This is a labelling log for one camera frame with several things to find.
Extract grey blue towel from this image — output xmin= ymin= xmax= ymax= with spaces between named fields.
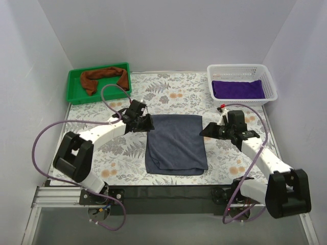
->
xmin=145 ymin=114 xmax=208 ymax=176

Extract purple towel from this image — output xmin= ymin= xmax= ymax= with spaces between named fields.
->
xmin=212 ymin=80 xmax=265 ymax=100

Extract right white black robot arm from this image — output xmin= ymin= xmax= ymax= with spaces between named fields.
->
xmin=200 ymin=107 xmax=312 ymax=218

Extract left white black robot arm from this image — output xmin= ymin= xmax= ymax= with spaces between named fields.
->
xmin=53 ymin=100 xmax=154 ymax=194

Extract orange brown towel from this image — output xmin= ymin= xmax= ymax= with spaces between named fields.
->
xmin=80 ymin=66 xmax=130 ymax=96

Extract white plastic basket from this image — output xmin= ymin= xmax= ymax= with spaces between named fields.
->
xmin=207 ymin=64 xmax=278 ymax=106

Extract green plastic tray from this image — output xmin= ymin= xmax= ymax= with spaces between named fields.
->
xmin=66 ymin=62 xmax=132 ymax=106

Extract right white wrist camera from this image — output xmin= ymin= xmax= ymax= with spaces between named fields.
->
xmin=217 ymin=104 xmax=228 ymax=126

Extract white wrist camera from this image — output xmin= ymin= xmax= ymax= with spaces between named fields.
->
xmin=140 ymin=101 xmax=147 ymax=108
xmin=217 ymin=104 xmax=228 ymax=126

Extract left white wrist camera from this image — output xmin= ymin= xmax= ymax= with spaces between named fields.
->
xmin=140 ymin=101 xmax=147 ymax=108

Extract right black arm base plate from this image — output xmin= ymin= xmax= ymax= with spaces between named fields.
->
xmin=213 ymin=187 xmax=262 ymax=205

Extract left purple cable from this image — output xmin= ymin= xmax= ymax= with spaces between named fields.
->
xmin=32 ymin=84 xmax=132 ymax=231

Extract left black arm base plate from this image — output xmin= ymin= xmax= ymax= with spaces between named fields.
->
xmin=79 ymin=187 xmax=125 ymax=206

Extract aluminium frame rail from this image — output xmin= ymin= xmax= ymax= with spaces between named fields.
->
xmin=22 ymin=185 xmax=319 ymax=244

